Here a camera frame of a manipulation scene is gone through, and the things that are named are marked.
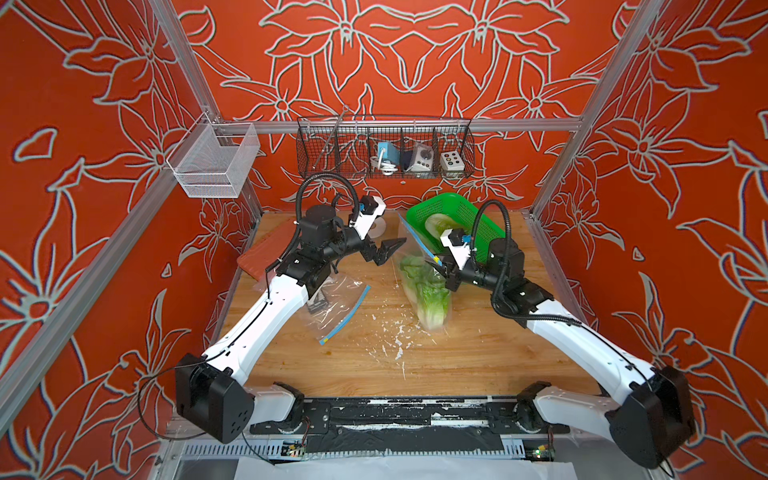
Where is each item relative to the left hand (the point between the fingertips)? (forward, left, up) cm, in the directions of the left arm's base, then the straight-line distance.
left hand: (392, 222), depth 68 cm
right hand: (-4, -8, -8) cm, 12 cm away
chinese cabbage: (+27, -16, -27) cm, 42 cm away
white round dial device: (+30, -8, -3) cm, 32 cm away
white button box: (+35, -18, -6) cm, 40 cm away
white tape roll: (+29, +6, -35) cm, 46 cm away
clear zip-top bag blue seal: (-7, +17, -30) cm, 35 cm away
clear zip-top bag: (-1, -6, -7) cm, 9 cm away
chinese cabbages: (-8, -10, -17) cm, 21 cm away
